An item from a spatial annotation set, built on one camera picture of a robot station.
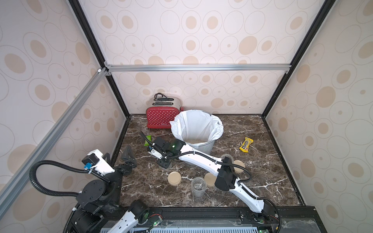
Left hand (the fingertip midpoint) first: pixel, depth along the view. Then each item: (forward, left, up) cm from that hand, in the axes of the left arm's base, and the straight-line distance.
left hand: (126, 148), depth 55 cm
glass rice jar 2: (-1, -30, -38) cm, 48 cm away
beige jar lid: (+2, -16, -38) cm, 41 cm away
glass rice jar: (+9, -13, -39) cm, 42 cm away
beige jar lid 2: (+13, -56, -37) cm, 69 cm away
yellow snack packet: (+25, -63, -37) cm, 77 cm away
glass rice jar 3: (+13, -44, -29) cm, 55 cm away
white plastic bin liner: (+31, -29, -23) cm, 48 cm away
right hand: (+12, -11, -30) cm, 35 cm away
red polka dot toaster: (+44, -4, -22) cm, 49 cm away
